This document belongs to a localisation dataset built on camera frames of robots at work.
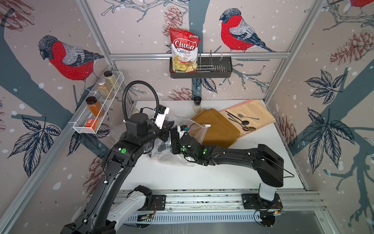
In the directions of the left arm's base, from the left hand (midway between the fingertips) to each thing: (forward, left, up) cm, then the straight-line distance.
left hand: (175, 120), depth 65 cm
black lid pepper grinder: (+36, -12, -24) cm, 45 cm away
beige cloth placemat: (+30, -53, -35) cm, 70 cm away
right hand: (-2, +6, -19) cm, 20 cm away
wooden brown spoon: (+17, -50, -33) cm, 62 cm away
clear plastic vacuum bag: (-11, +6, -9) cm, 16 cm away
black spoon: (+24, -47, -35) cm, 63 cm away
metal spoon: (+30, -46, -34) cm, 65 cm away
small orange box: (0, +39, -2) cm, 39 cm away
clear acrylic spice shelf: (+6, +44, -5) cm, 45 cm away
